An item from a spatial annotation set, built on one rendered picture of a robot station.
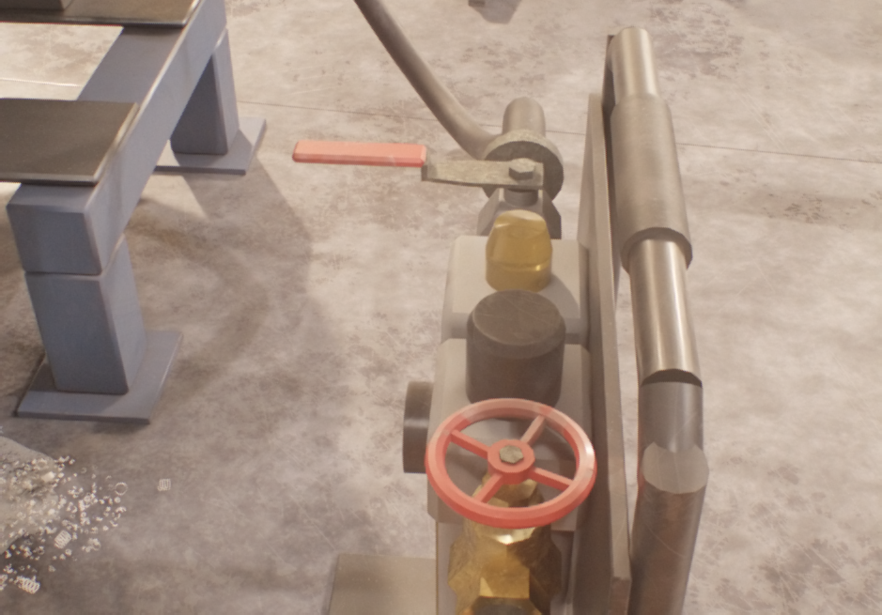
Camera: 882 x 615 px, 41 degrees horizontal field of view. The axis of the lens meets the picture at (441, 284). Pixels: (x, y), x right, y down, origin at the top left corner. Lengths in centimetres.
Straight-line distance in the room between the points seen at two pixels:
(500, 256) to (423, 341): 69
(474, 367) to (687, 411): 15
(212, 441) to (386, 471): 18
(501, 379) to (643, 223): 10
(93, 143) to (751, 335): 74
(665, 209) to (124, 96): 88
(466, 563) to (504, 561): 2
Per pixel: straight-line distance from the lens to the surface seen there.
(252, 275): 144
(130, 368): 129
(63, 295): 122
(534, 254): 64
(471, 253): 68
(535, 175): 74
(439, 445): 51
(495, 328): 56
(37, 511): 121
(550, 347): 56
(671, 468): 44
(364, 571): 110
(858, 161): 173
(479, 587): 53
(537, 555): 53
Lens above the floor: 87
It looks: 38 degrees down
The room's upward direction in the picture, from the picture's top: straight up
